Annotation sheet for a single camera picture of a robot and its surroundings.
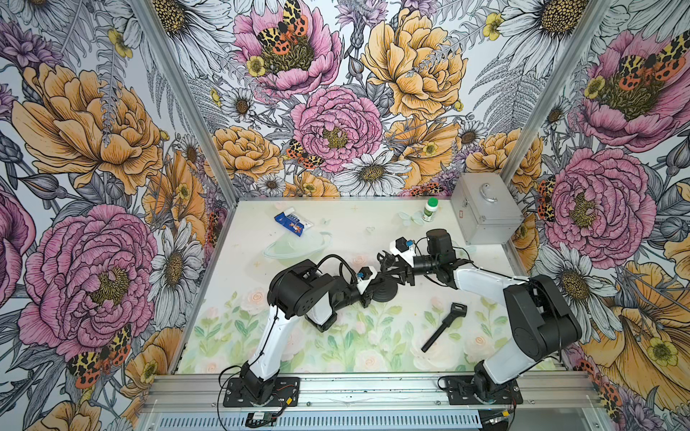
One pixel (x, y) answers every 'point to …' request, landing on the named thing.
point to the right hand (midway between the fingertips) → (383, 272)
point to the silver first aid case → (487, 210)
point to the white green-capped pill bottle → (430, 209)
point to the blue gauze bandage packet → (293, 222)
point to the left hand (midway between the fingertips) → (381, 284)
